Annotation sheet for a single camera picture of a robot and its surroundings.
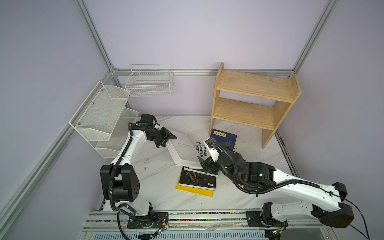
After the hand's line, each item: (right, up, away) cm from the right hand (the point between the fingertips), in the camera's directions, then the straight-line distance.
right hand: (205, 150), depth 64 cm
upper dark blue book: (+19, +3, +40) cm, 44 cm away
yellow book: (-1, -26, +18) cm, 31 cm away
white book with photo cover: (-11, -3, +17) cm, 20 cm away
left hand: (-16, +4, +17) cm, 23 cm away
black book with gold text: (-4, -19, +21) cm, 29 cm away
